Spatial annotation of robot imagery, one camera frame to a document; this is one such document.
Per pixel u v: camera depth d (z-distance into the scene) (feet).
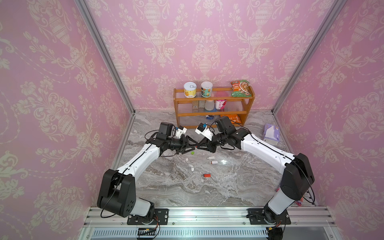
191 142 2.50
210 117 3.67
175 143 2.34
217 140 2.28
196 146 2.53
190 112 3.41
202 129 2.28
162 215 2.46
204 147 2.38
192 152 3.18
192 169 2.95
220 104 3.18
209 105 3.26
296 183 1.78
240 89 2.87
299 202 2.50
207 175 2.88
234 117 3.69
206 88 2.79
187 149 2.49
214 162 3.04
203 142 2.44
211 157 3.11
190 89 2.80
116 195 1.38
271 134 3.28
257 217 2.39
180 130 2.60
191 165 3.02
